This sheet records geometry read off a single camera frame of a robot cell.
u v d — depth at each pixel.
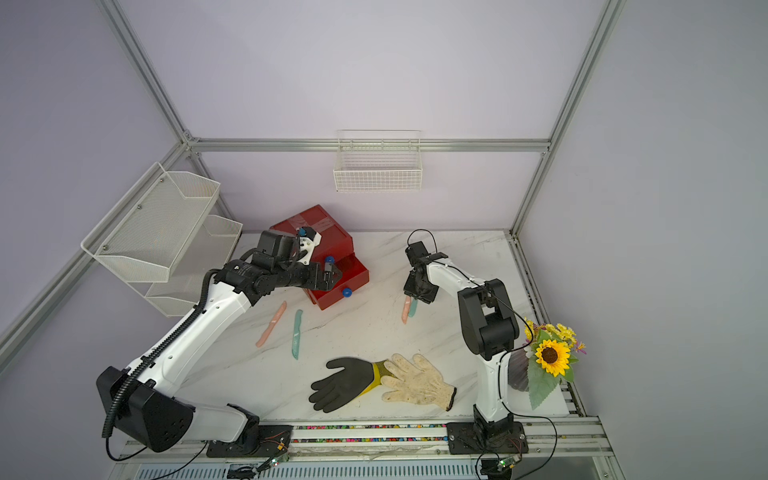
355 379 0.82
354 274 0.90
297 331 0.93
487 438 0.65
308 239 0.68
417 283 0.85
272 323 0.95
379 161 1.07
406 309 0.98
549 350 0.63
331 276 0.68
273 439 0.73
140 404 0.38
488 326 0.54
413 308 0.98
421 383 0.82
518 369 0.61
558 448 0.72
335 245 0.93
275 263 0.58
